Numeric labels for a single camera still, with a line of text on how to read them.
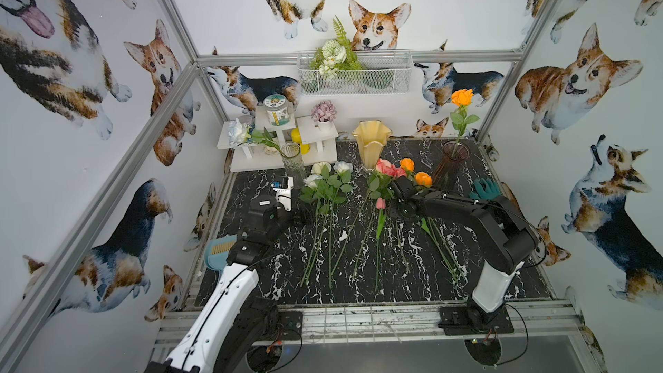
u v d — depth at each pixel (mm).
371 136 1018
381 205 974
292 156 932
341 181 1035
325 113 972
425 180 1009
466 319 686
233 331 568
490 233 489
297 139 1052
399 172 1040
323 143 1163
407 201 735
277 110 903
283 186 656
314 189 1029
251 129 799
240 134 760
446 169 951
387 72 924
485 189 1033
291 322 745
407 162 1084
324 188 1016
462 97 858
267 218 560
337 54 782
